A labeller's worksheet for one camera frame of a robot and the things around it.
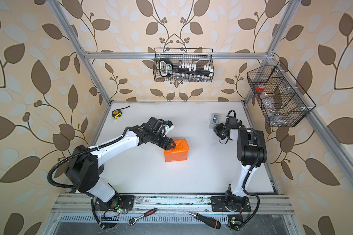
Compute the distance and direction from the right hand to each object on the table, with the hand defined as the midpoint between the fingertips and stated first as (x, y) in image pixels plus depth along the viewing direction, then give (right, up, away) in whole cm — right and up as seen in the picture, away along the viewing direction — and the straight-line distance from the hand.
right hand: (214, 129), depth 104 cm
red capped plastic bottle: (+24, +26, -16) cm, 39 cm away
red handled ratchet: (-47, -41, -35) cm, 72 cm away
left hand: (-31, -5, -20) cm, 37 cm away
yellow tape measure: (-74, +11, +7) cm, 75 cm away
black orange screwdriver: (-12, -41, -35) cm, 55 cm away
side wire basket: (+28, +16, -30) cm, 45 cm away
